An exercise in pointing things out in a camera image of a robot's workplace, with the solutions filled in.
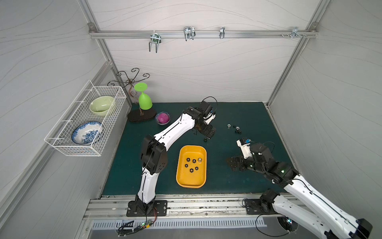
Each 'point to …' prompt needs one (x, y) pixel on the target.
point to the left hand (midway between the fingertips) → (207, 130)
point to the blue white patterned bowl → (87, 132)
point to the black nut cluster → (237, 128)
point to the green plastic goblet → (144, 102)
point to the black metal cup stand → (135, 113)
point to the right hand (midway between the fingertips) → (233, 156)
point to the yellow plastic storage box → (198, 179)
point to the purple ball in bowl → (162, 118)
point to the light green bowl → (99, 106)
